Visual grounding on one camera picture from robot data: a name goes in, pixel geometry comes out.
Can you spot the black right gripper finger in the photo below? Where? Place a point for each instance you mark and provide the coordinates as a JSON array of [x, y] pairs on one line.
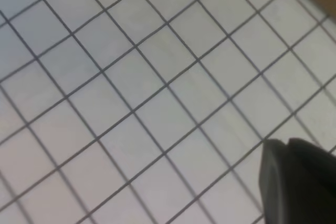
[[297, 182]]

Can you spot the white grid-pattern tablecloth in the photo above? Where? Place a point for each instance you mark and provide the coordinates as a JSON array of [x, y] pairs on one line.
[[154, 111]]

